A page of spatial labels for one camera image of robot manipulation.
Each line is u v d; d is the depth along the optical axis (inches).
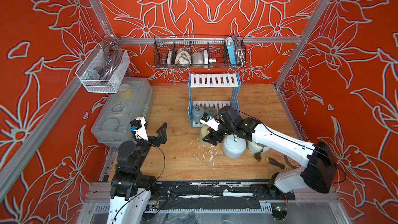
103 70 30.7
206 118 26.2
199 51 38.2
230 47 32.6
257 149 31.1
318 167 15.6
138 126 21.1
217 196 28.7
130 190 18.4
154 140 22.5
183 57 36.1
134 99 33.8
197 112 36.3
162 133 23.7
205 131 28.8
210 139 26.5
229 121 23.9
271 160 32.0
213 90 45.2
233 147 30.6
